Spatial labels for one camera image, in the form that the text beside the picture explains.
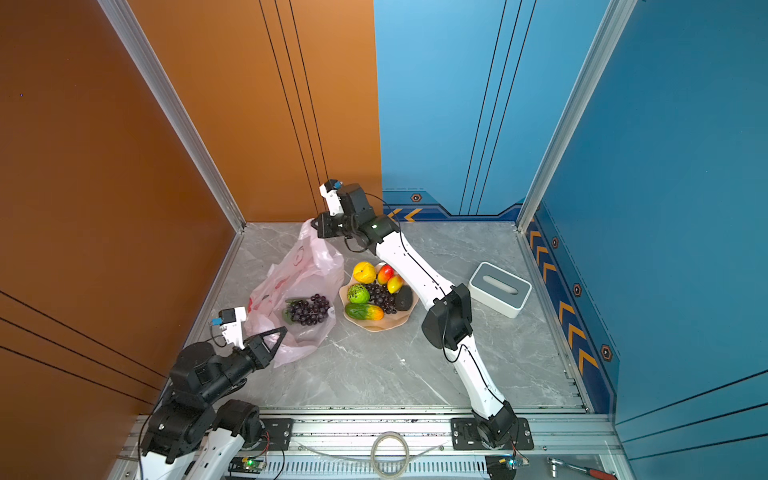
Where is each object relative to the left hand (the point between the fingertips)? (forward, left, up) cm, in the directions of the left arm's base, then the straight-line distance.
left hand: (288, 329), depth 68 cm
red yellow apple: (+27, -22, -14) cm, 37 cm away
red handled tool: (-25, -74, -21) cm, 80 cm away
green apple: (+18, -13, -14) cm, 27 cm away
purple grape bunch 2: (+20, -20, -17) cm, 33 cm away
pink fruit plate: (+10, -20, -19) cm, 29 cm away
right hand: (+28, -1, +7) cm, 29 cm away
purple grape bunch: (+14, +2, -18) cm, 23 cm away
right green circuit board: (-23, -53, -21) cm, 62 cm away
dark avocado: (+18, -27, -15) cm, 36 cm away
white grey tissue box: (+23, -59, -17) cm, 65 cm away
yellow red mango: (+21, -24, -13) cm, 35 cm away
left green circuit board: (-24, +10, -23) cm, 35 cm away
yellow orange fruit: (+25, -15, -12) cm, 31 cm away
